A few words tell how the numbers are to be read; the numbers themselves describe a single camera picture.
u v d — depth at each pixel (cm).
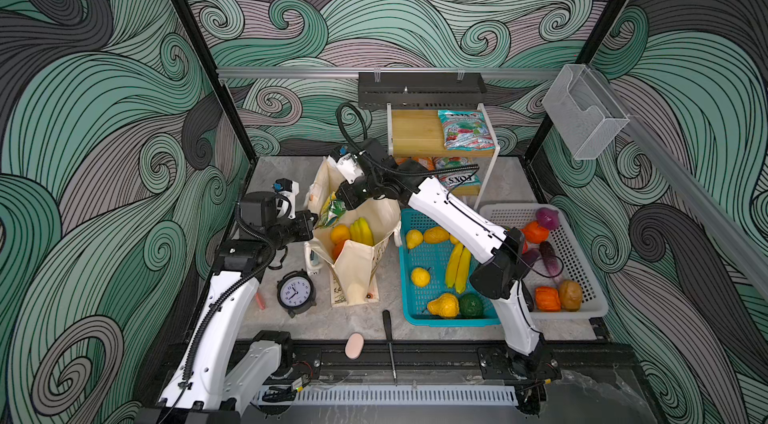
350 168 67
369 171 58
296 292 83
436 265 92
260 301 81
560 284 83
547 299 78
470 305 78
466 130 78
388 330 78
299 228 63
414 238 92
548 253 90
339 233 92
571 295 78
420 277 83
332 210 74
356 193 67
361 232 90
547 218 88
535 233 91
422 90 95
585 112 78
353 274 80
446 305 76
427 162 93
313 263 65
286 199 59
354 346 75
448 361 74
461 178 90
